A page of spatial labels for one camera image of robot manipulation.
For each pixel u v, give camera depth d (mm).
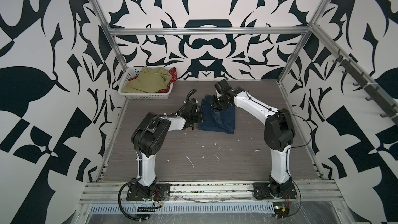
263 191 742
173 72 1087
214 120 888
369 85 586
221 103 793
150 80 1106
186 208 649
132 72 1151
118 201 685
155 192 689
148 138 512
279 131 524
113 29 909
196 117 869
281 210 710
